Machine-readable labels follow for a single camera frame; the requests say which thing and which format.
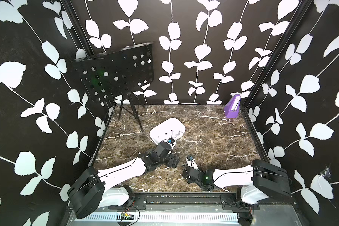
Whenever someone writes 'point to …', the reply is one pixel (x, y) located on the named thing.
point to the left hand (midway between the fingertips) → (175, 155)
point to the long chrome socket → (172, 131)
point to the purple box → (232, 107)
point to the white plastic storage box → (172, 128)
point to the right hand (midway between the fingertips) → (186, 170)
